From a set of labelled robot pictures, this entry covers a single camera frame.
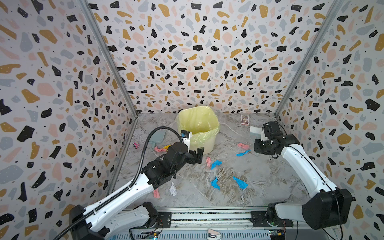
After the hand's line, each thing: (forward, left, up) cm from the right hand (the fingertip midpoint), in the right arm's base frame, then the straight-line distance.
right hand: (254, 145), depth 82 cm
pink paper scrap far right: (+9, 0, -16) cm, 19 cm away
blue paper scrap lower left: (-16, +22, -17) cm, 31 cm away
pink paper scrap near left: (-22, +54, -16) cm, 60 cm away
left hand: (-7, +32, +10) cm, 34 cm away
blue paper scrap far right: (+4, +3, -17) cm, 18 cm away
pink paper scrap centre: (-2, +25, -17) cm, 30 cm away
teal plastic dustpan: (+16, +61, -14) cm, 64 cm away
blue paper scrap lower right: (-15, +6, -17) cm, 24 cm away
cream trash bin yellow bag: (+19, +29, -3) cm, 35 cm away
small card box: (+34, -4, -17) cm, 38 cm away
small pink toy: (+8, +73, -15) cm, 75 cm away
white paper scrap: (-20, +45, -16) cm, 52 cm away
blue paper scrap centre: (-3, +20, -17) cm, 27 cm away
